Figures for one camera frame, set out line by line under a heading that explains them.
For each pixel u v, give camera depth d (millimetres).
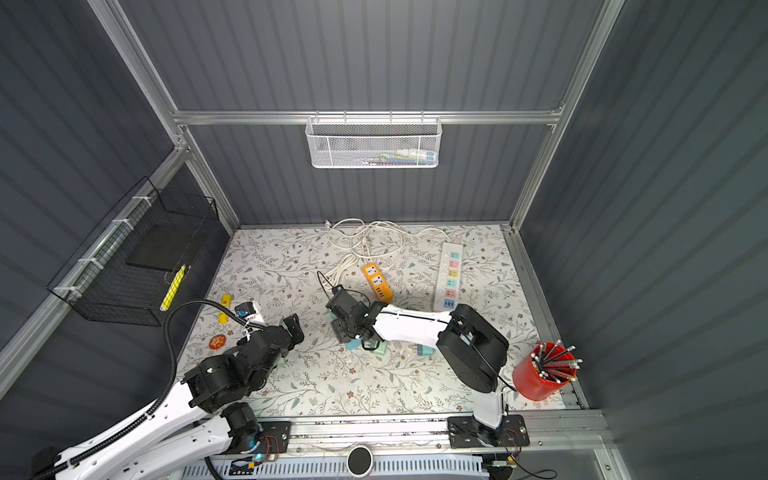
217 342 891
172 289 693
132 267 727
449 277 1020
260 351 524
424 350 859
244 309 630
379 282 1014
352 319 661
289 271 1081
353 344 874
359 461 657
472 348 518
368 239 1144
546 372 678
